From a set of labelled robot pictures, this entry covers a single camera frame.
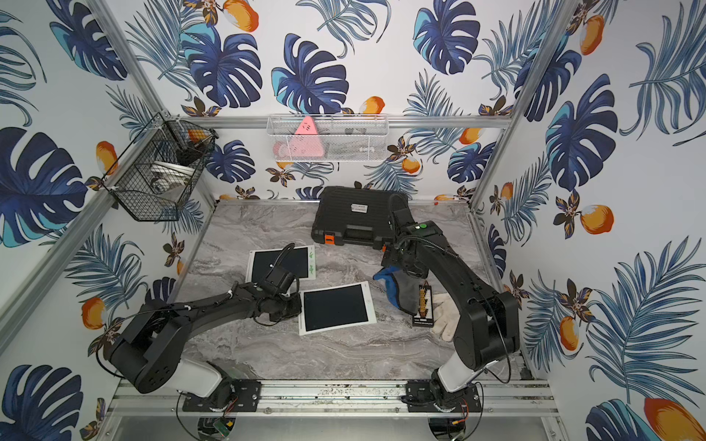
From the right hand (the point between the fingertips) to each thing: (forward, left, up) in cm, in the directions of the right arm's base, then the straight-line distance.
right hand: (402, 265), depth 85 cm
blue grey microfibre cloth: (-6, 0, -3) cm, 7 cm away
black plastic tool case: (+27, +16, -5) cm, 32 cm away
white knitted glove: (-10, -15, -14) cm, 23 cm away
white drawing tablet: (+7, +34, -9) cm, 36 cm away
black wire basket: (+16, +69, +25) cm, 75 cm away
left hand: (-10, +32, -12) cm, 36 cm away
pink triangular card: (+33, +31, +22) cm, 51 cm away
